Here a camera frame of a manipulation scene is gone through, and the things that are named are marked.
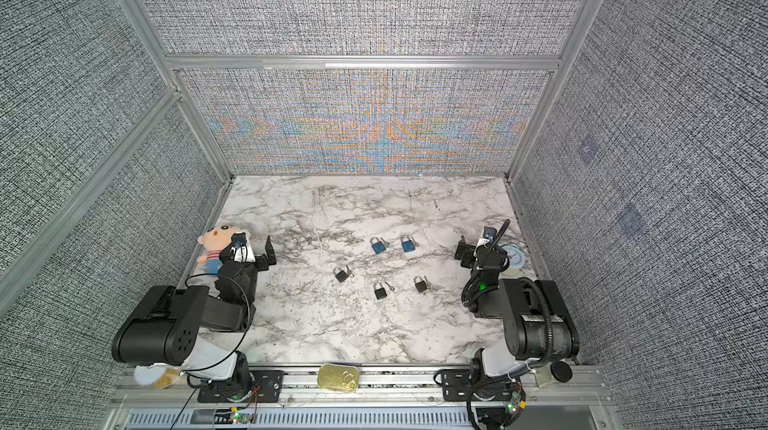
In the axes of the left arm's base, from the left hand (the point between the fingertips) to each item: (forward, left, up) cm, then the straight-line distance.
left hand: (252, 239), depth 89 cm
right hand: (-2, -69, -3) cm, 69 cm away
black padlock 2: (-13, -50, -10) cm, 52 cm away
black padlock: (-8, -26, -10) cm, 29 cm away
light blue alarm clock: (-6, -80, -6) cm, 80 cm away
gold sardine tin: (-36, -26, -7) cm, 45 cm away
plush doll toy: (+2, +13, -3) cm, 14 cm away
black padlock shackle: (-14, -38, -11) cm, 42 cm away
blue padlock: (+2, -47, -11) cm, 48 cm away
